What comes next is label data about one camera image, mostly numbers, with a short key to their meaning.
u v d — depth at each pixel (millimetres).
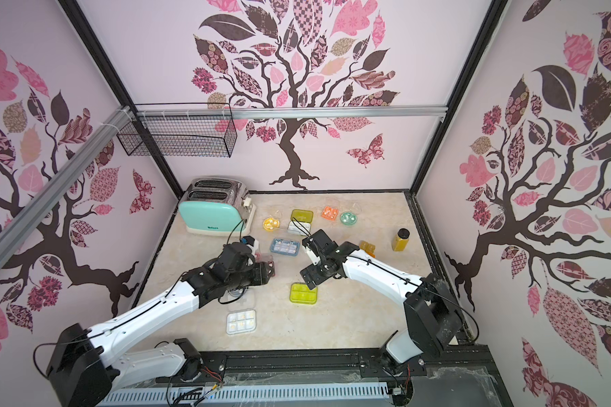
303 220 1108
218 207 949
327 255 619
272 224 1067
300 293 876
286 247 1004
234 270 610
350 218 1102
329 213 1108
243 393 697
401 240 942
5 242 516
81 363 375
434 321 429
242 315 833
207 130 945
